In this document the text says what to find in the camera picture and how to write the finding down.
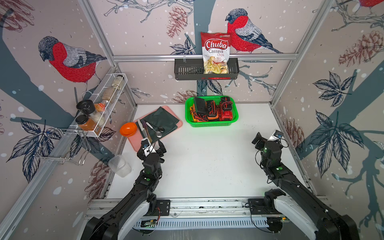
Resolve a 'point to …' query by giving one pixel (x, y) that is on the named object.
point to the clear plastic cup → (118, 165)
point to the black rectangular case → (211, 108)
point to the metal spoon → (158, 134)
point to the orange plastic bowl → (128, 129)
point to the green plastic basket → (189, 101)
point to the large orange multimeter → (213, 117)
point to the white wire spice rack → (105, 97)
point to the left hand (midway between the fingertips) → (153, 139)
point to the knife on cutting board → (143, 127)
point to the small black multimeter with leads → (226, 103)
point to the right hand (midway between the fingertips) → (264, 134)
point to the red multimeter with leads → (226, 115)
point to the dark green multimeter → (201, 105)
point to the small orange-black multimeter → (199, 118)
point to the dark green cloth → (160, 117)
